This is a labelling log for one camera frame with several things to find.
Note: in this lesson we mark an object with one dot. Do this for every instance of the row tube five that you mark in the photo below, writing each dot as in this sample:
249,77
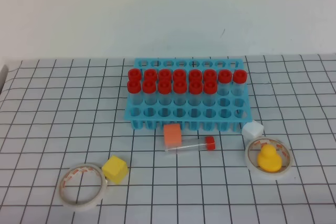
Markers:
195,75
195,90

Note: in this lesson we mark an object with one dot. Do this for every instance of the red-capped test tube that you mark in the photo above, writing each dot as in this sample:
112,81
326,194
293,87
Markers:
196,144

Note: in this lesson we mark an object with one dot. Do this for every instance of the row tube four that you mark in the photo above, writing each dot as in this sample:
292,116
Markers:
179,75
180,89

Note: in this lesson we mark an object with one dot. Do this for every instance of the blue test tube rack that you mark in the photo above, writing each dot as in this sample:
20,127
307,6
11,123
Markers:
230,111

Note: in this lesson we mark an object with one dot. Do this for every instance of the yellow foam cube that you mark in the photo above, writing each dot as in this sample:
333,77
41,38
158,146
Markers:
115,169

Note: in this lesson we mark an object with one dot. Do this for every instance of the row tube three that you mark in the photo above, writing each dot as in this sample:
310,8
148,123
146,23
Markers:
164,89
165,75

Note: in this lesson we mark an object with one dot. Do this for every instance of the front row tube five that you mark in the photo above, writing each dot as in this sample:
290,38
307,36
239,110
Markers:
195,90

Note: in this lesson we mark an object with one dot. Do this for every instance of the front row tube one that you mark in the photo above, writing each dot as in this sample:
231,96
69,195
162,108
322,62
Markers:
134,89

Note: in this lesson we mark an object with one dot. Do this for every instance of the back row tube one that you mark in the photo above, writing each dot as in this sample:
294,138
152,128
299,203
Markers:
135,74

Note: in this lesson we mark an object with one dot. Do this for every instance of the orange foam cube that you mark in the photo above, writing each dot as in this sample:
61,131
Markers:
172,135

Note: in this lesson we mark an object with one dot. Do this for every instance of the front row tube four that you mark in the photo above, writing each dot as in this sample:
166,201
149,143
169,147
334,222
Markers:
180,89

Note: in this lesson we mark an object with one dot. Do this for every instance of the back row tube six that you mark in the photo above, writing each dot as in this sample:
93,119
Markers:
210,75

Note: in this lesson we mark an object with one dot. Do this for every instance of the left white tape roll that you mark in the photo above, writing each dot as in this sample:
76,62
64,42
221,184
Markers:
76,176

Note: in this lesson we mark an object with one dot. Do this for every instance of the back row tube five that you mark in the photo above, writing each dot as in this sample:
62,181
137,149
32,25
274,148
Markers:
195,75

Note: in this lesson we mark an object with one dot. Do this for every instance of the front row tube six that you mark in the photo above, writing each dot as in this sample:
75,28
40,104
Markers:
210,90

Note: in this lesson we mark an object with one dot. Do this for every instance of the back row tube four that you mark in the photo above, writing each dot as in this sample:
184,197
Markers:
179,75

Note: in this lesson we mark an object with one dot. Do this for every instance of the back row tube three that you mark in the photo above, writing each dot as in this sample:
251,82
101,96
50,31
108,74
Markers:
165,75

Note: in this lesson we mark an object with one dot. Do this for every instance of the back row tube seven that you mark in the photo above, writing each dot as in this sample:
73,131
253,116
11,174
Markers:
224,81

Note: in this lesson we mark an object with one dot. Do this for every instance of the right white tape roll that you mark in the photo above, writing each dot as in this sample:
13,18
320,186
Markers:
252,150

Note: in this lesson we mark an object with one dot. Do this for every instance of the white tape roll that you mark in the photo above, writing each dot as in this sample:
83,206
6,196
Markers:
252,150
76,176

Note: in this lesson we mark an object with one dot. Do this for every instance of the grid patterned table mat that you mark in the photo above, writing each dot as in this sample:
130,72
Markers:
59,113

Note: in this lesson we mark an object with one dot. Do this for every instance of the back row tube eight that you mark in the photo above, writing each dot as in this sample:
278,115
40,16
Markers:
239,80

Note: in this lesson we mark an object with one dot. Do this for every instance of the yellow rubber duck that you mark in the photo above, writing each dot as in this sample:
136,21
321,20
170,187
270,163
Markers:
268,159

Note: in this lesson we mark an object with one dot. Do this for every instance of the row tube two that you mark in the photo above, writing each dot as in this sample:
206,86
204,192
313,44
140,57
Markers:
150,74
149,92

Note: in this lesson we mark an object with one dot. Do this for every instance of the back row tube two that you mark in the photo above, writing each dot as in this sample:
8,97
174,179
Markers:
150,74

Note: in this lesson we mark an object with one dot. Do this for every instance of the row tube six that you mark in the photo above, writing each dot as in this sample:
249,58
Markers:
210,90
210,75

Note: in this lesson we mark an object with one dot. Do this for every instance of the row tube one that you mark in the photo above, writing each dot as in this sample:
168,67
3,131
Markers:
135,74
134,89

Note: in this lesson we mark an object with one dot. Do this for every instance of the white foam cube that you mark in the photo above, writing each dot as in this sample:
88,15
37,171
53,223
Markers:
252,130

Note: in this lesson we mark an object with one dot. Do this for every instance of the front row tube two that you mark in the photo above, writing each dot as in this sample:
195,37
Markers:
149,92

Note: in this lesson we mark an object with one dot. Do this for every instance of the front row tube three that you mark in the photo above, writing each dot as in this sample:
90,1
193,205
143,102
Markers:
164,89

